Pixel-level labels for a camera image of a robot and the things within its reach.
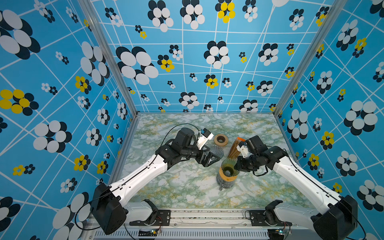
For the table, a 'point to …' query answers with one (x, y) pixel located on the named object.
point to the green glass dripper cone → (228, 167)
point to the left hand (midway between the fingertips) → (215, 153)
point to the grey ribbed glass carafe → (223, 183)
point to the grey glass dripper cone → (216, 150)
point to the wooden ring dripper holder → (225, 178)
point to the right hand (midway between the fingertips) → (235, 167)
